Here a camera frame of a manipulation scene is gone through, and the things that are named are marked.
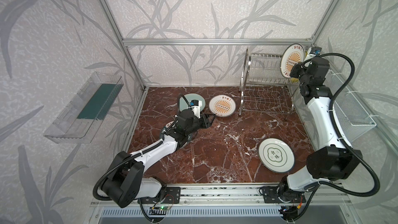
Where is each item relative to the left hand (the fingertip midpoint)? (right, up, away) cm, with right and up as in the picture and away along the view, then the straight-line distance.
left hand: (215, 112), depth 80 cm
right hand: (+42, +27, -6) cm, 50 cm away
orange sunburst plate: (+6, +2, +28) cm, 29 cm away
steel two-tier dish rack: (+41, +16, +43) cm, 62 cm away
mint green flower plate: (-18, +8, +33) cm, 39 cm away
